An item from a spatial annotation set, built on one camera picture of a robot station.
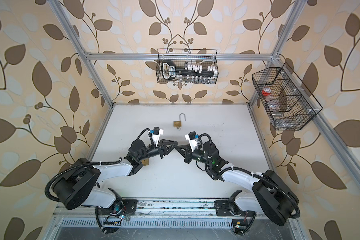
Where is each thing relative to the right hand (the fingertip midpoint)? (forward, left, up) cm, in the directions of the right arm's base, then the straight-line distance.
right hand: (176, 149), depth 76 cm
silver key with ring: (+26, 0, -17) cm, 31 cm away
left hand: (+1, -1, +4) cm, 4 cm away
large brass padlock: (+30, 0, -18) cm, 35 cm away
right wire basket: (+15, -56, +17) cm, 61 cm away
